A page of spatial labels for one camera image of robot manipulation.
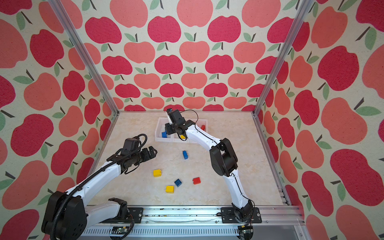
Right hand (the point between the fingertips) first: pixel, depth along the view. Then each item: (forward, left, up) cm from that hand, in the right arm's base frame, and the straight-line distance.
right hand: (171, 125), depth 94 cm
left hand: (-19, +7, -5) cm, 21 cm away
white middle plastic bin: (-1, -2, -13) cm, 13 cm away
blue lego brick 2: (-13, -11, -14) cm, 22 cm away
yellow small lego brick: (-11, -10, +4) cm, 15 cm away
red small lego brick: (-28, -19, -15) cm, 37 cm away
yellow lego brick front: (-35, -5, -14) cm, 38 cm away
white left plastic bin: (+8, +11, -13) cm, 19 cm away
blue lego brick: (+1, +7, -12) cm, 14 cm away
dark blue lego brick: (-31, -9, -14) cm, 35 cm away
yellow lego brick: (-27, +4, -12) cm, 30 cm away
